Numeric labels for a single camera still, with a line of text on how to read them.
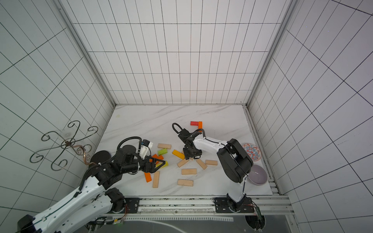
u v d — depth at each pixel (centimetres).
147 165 62
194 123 107
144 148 67
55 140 70
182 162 88
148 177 81
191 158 81
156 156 90
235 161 51
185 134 74
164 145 94
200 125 106
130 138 56
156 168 65
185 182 80
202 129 67
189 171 85
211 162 88
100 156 88
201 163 87
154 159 63
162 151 92
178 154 92
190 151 76
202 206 74
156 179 81
